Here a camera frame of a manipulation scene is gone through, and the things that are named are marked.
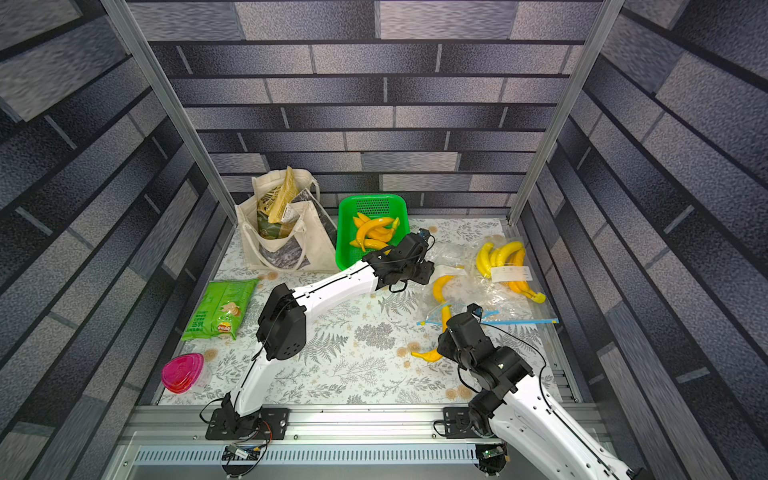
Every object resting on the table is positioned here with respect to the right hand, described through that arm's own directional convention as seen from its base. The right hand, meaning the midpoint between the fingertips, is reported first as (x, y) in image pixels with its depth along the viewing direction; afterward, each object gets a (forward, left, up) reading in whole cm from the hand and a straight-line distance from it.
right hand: (439, 337), depth 79 cm
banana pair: (+42, +18, -5) cm, 46 cm away
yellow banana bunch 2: (+31, -28, -3) cm, 42 cm away
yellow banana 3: (-6, +3, +1) cm, 7 cm away
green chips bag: (+8, +65, -1) cm, 65 cm away
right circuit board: (-25, -13, -14) cm, 31 cm away
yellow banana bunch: (+7, -2, +2) cm, 8 cm away
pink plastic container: (-11, +66, +2) cm, 66 cm away
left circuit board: (-26, +52, -9) cm, 59 cm away
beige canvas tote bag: (+28, +39, +4) cm, 48 cm away
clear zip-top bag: (+22, -25, -8) cm, 34 cm away
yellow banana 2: (+46, +20, -3) cm, 50 cm away
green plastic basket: (+55, +22, -3) cm, 60 cm away
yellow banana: (+38, +22, -6) cm, 44 cm away
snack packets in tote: (+34, +49, +16) cm, 61 cm away
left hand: (+20, +2, +6) cm, 21 cm away
